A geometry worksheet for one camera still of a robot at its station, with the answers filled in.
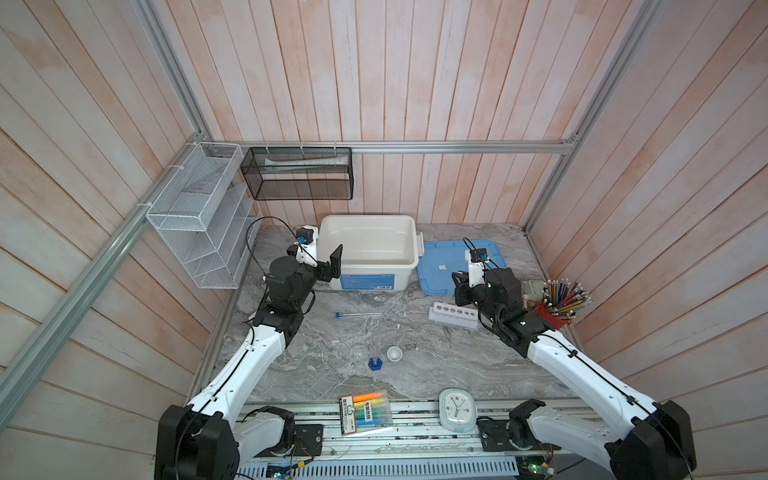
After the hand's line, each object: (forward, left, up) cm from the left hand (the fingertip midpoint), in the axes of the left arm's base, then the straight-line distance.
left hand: (327, 247), depth 77 cm
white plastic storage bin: (+21, -14, -26) cm, 36 cm away
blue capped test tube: (-5, -1, -28) cm, 29 cm away
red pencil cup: (-12, -64, -17) cm, 67 cm away
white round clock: (-33, -34, -27) cm, 54 cm away
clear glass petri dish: (-17, -1, -29) cm, 33 cm away
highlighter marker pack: (-34, -10, -27) cm, 44 cm away
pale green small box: (+3, -65, -24) cm, 70 cm away
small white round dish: (-17, -18, -28) cm, 38 cm away
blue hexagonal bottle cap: (-20, -13, -28) cm, 37 cm away
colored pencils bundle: (-6, -68, -16) cm, 70 cm away
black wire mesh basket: (+39, +15, -4) cm, 42 cm away
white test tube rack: (-6, -37, -25) cm, 45 cm away
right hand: (-3, -35, -7) cm, 35 cm away
